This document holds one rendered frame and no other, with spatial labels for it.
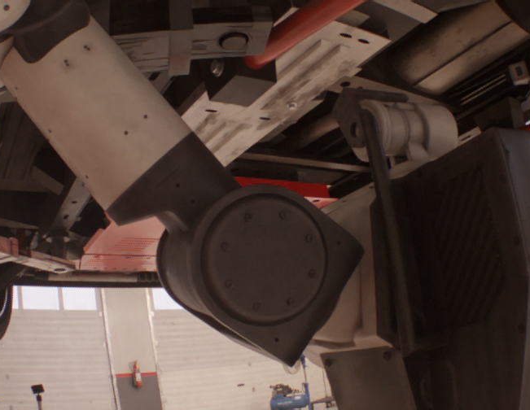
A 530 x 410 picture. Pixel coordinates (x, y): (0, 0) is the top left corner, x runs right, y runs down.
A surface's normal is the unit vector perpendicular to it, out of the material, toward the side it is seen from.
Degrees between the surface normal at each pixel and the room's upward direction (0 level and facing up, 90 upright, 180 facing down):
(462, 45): 157
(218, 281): 103
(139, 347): 90
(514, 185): 93
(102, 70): 99
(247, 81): 180
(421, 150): 93
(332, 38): 180
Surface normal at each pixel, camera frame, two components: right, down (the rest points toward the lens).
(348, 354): -0.88, 0.22
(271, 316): 0.32, -0.11
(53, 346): 0.51, -0.33
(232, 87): 0.14, 0.94
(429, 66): -0.20, 0.85
